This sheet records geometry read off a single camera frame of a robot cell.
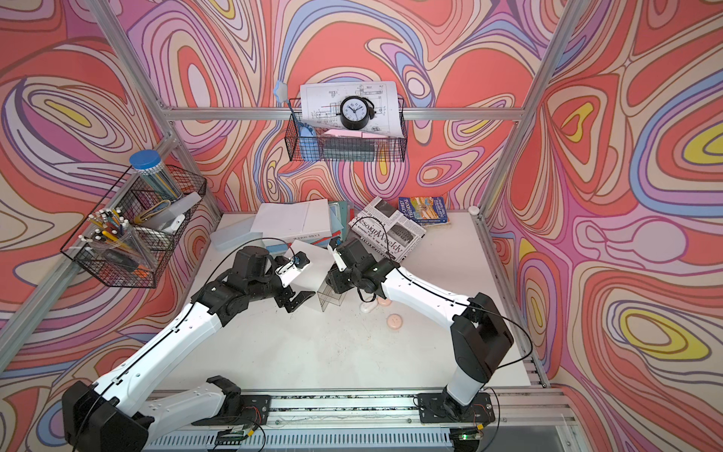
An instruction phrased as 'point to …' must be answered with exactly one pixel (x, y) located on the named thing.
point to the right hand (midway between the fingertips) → (337, 283)
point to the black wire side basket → (140, 201)
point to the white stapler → (172, 217)
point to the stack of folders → (344, 214)
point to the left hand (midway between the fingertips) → (305, 277)
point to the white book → (287, 222)
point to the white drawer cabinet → (313, 276)
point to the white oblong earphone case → (367, 307)
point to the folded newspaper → (385, 232)
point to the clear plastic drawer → (328, 294)
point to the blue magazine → (426, 211)
